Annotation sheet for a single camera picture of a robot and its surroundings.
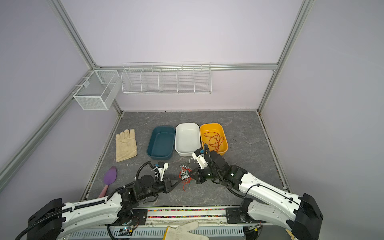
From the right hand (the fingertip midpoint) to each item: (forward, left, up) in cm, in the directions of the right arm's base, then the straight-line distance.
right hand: (189, 175), depth 72 cm
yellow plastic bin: (+39, -15, -11) cm, 44 cm away
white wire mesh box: (+54, +63, +11) cm, 83 cm away
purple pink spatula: (+5, +48, -14) cm, 50 cm away
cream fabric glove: (+26, +46, -14) cm, 54 cm away
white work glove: (-22, +4, -14) cm, 26 cm away
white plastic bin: (+31, +4, -13) cm, 34 cm away
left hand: (-2, +4, -4) cm, 7 cm away
